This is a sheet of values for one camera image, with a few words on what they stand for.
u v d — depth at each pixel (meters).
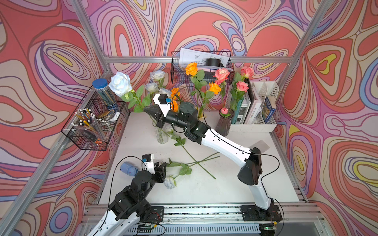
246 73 0.82
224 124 1.05
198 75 0.77
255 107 0.91
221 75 0.75
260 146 1.00
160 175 0.64
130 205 0.51
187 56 0.84
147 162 0.62
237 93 0.85
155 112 0.58
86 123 0.58
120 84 0.47
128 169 0.84
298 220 1.22
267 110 1.02
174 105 0.58
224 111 0.79
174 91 0.80
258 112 0.96
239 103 0.86
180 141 1.01
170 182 0.79
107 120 0.72
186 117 0.55
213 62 0.82
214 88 0.77
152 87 0.82
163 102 0.52
